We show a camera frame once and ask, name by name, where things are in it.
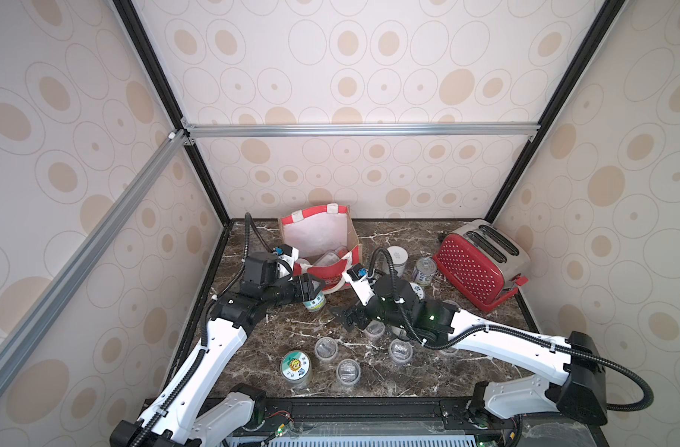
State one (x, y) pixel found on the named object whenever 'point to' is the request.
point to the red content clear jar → (374, 330)
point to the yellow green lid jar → (295, 369)
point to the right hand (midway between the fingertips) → (351, 293)
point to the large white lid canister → (399, 256)
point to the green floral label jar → (317, 304)
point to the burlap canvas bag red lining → (326, 242)
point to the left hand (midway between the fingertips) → (326, 284)
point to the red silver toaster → (484, 264)
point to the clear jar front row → (401, 350)
